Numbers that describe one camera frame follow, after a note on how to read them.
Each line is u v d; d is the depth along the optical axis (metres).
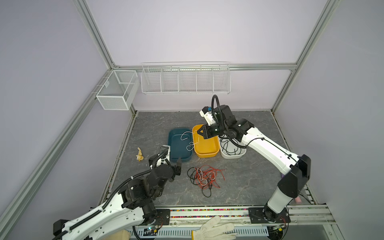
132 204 0.46
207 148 0.97
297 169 0.43
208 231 0.70
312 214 0.76
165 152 0.59
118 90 1.00
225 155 0.89
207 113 0.68
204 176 0.86
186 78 0.99
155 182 0.50
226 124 0.58
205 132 0.65
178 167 0.63
